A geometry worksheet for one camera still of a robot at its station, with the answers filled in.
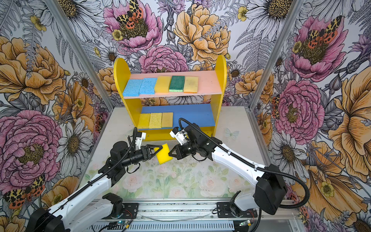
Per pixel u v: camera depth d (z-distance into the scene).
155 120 0.94
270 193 0.41
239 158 0.47
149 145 0.69
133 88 0.73
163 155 0.71
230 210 0.67
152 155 0.68
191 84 0.73
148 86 0.73
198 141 0.59
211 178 0.86
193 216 0.74
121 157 0.60
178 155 0.65
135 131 0.70
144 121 0.92
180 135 0.69
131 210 0.74
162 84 0.74
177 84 0.75
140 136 0.72
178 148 0.65
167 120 0.94
